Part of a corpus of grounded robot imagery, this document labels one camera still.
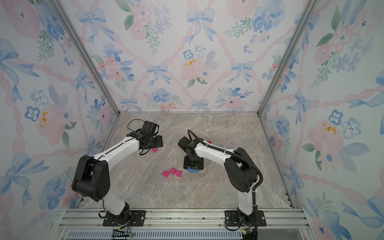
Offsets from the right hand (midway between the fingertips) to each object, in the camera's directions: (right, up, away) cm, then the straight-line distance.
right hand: (191, 167), depth 88 cm
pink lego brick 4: (-7, -3, 0) cm, 8 cm away
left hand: (-20, +15, +4) cm, 25 cm away
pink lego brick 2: (-15, -3, 0) cm, 16 cm away
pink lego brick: (-24, +9, +10) cm, 28 cm away
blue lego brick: (+1, -1, -2) cm, 2 cm away
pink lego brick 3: (-11, -2, 0) cm, 11 cm away
